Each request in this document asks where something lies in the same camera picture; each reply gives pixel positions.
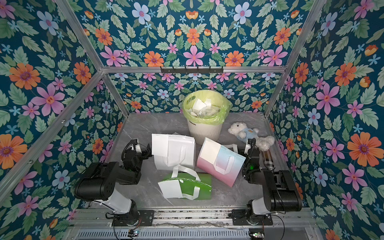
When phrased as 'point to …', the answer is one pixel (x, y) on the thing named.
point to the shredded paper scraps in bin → (206, 109)
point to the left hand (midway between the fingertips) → (141, 144)
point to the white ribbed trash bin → (200, 132)
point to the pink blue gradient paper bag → (223, 162)
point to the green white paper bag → (185, 186)
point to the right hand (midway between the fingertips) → (248, 145)
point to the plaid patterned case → (268, 160)
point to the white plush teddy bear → (245, 133)
